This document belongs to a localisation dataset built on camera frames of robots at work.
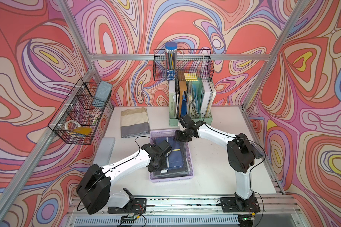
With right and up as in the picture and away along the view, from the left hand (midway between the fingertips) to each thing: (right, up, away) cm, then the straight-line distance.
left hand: (164, 168), depth 81 cm
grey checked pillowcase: (+8, -3, +1) cm, 8 cm away
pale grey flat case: (-40, +7, +10) cm, 42 cm away
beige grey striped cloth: (-24, +26, +27) cm, 45 cm away
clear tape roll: (-46, +25, -14) cm, 54 cm away
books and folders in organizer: (+21, +43, +13) cm, 49 cm away
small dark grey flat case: (+59, +8, +7) cm, 60 cm away
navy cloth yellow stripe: (+7, +5, +3) cm, 9 cm away
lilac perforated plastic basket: (-3, +19, +15) cm, 24 cm away
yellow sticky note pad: (+17, +56, +10) cm, 59 cm away
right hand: (+8, +13, +11) cm, 19 cm away
